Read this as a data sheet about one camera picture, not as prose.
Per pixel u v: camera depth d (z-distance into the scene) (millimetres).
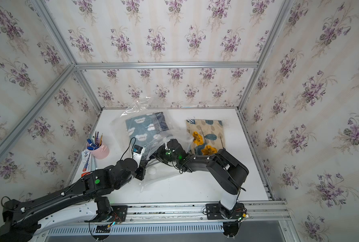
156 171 859
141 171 614
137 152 612
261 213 738
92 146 866
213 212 732
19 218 399
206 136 997
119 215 729
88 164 860
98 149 851
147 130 956
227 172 475
